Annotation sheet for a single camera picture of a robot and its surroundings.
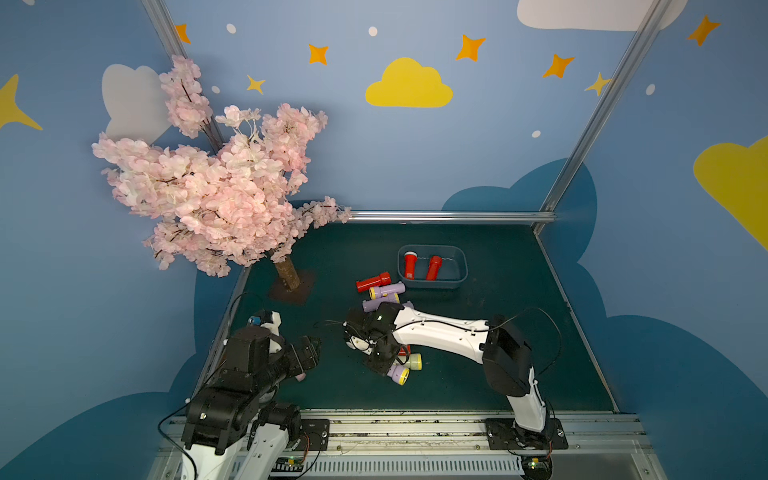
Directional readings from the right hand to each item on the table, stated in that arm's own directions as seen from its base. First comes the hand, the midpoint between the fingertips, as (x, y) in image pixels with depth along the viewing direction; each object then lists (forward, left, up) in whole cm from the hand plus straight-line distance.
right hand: (384, 359), depth 82 cm
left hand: (-3, +18, +16) cm, 24 cm away
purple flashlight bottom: (-5, -4, +3) cm, 7 cm away
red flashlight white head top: (+36, -6, -4) cm, 37 cm away
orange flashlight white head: (+4, -5, -3) cm, 7 cm away
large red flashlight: (+38, -16, -3) cm, 41 cm away
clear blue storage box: (+37, -23, -6) cm, 44 cm away
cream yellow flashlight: (0, -8, -1) cm, 8 cm away
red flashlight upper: (+29, +2, -2) cm, 29 cm away
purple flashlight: (+24, +2, -3) cm, 24 cm away
